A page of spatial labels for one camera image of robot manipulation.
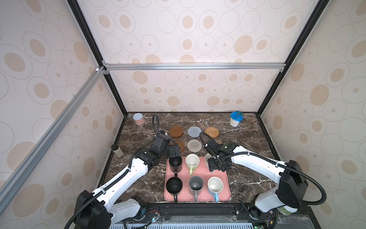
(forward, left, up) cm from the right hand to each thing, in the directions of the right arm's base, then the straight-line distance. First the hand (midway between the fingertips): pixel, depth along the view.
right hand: (219, 167), depth 82 cm
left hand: (+5, +24, +10) cm, 26 cm away
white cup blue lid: (+39, -16, +2) cm, 42 cm away
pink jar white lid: (+37, +58, +1) cm, 69 cm away
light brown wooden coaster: (+18, +24, -6) cm, 31 cm away
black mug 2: (-10, +25, -5) cm, 28 cm away
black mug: (+2, +26, -3) cm, 26 cm away
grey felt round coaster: (+30, +15, -6) cm, 35 cm away
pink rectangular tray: (0, +9, -7) cm, 11 cm away
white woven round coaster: (+18, +15, -6) cm, 24 cm away
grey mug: (-9, +13, -6) cm, 17 cm away
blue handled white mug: (-9, +2, -4) cm, 10 cm away
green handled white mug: (+4, +16, -2) cm, 16 cm away
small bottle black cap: (+7, +63, +4) cm, 64 cm away
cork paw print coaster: (+25, -4, -9) cm, 27 cm away
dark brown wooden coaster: (+30, +29, -6) cm, 42 cm away
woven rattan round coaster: (+31, +1, -6) cm, 32 cm away
